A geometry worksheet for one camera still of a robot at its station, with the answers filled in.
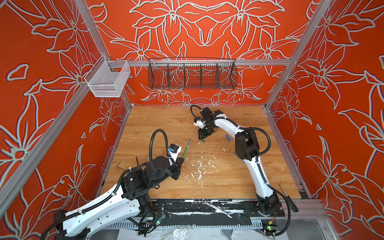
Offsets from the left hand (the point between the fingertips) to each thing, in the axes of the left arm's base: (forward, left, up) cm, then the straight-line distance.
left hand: (183, 159), depth 68 cm
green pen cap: (+24, -10, -21) cm, 33 cm away
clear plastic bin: (+41, +53, +10) cm, 68 cm away
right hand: (+27, -7, -19) cm, 34 cm away
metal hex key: (+3, +41, -23) cm, 47 cm away
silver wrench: (-17, -23, -21) cm, 35 cm away
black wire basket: (+57, -1, +10) cm, 58 cm away
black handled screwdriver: (-10, -55, -20) cm, 59 cm away
